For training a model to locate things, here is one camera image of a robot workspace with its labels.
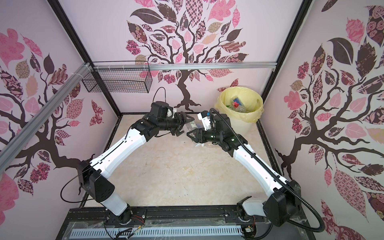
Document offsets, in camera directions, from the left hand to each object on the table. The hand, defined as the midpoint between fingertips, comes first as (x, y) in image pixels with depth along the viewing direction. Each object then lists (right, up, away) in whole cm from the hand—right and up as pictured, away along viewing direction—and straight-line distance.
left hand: (192, 124), depth 72 cm
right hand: (-1, -4, -1) cm, 4 cm away
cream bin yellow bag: (+39, +15, +24) cm, 48 cm away
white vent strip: (-18, -52, -3) cm, 55 cm away
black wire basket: (-49, +31, +22) cm, 62 cm away
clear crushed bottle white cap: (+4, -9, -8) cm, 12 cm away
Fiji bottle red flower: (+30, +14, +28) cm, 43 cm away
